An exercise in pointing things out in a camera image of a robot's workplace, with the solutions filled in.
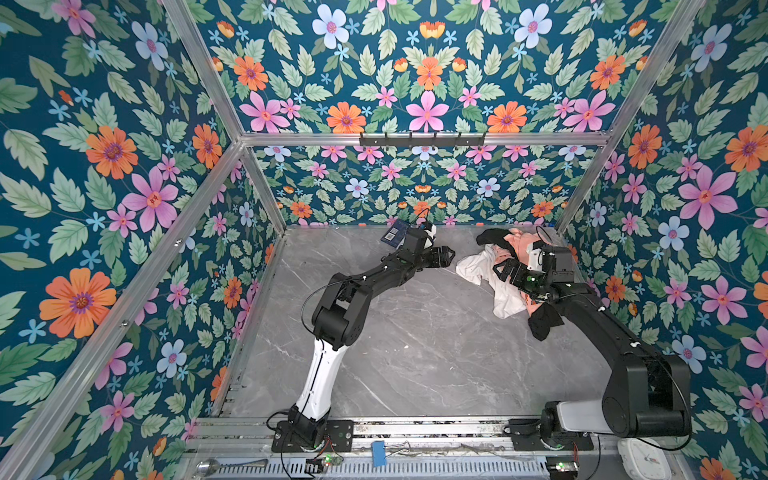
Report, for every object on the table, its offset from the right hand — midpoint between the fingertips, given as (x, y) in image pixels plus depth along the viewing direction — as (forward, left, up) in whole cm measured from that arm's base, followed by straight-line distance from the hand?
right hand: (506, 269), depth 87 cm
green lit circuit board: (-46, +52, -19) cm, 72 cm away
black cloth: (-9, -12, -13) cm, 20 cm away
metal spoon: (-46, +76, -14) cm, 90 cm away
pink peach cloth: (+16, -10, -5) cm, 19 cm away
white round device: (-46, -25, -13) cm, 54 cm away
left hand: (+11, +15, -1) cm, 18 cm away
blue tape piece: (-45, +37, -17) cm, 60 cm away
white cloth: (-2, -3, -14) cm, 14 cm away
